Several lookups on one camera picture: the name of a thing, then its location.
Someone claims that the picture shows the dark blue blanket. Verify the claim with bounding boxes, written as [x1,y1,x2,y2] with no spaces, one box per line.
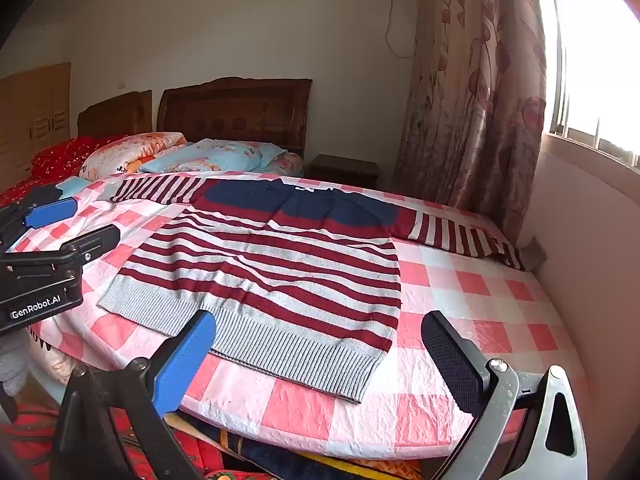
[165,410,426,480]

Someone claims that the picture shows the pink floral curtain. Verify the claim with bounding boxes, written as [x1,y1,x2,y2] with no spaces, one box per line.
[394,0,548,246]

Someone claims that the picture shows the pale floral bed pad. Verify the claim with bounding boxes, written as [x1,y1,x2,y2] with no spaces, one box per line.
[27,320,81,386]

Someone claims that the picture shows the light wooden wardrobe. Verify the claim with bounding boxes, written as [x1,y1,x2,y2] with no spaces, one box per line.
[0,62,72,193]

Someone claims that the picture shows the pink checkered plastic bed cover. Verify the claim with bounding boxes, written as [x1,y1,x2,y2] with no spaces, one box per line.
[10,172,588,446]

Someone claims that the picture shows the light blue floral pillow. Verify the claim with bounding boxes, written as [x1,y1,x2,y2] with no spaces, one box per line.
[137,138,288,175]

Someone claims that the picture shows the person's left hand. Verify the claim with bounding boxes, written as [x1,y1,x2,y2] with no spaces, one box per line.
[0,330,32,396]

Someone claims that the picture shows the grey box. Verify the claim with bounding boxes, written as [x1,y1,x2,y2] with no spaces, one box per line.
[520,236,548,271]

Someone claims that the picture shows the red floral blanket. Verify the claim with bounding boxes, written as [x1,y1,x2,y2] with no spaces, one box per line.
[0,400,226,480]

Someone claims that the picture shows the white wall cable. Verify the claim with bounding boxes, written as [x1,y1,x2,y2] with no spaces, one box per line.
[385,0,416,58]

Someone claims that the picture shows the red patterned bedding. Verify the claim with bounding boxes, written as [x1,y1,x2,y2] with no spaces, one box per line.
[0,135,126,206]

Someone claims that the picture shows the large carved wooden headboard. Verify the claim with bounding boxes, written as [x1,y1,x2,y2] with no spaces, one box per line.
[156,78,313,161]

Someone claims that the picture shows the small wooden headboard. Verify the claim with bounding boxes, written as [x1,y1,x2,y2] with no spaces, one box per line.
[76,90,153,139]

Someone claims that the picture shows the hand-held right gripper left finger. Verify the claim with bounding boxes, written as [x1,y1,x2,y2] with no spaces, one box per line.
[49,309,217,480]

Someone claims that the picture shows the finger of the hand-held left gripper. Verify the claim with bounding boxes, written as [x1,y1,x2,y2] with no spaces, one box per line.
[60,224,121,271]
[0,185,79,251]

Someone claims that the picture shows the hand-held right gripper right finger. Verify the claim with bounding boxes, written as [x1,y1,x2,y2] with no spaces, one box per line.
[421,310,589,480]

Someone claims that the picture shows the window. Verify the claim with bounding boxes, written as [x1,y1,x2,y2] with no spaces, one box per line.
[530,0,640,168]

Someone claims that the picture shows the red grey striped sweater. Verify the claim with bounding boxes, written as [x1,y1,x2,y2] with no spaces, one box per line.
[98,172,526,405]

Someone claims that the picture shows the wooden nightstand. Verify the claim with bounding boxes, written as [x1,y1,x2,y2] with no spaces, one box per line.
[306,154,379,188]

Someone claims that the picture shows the orange floral pillow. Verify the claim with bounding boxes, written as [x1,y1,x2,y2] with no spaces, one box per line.
[79,132,188,181]

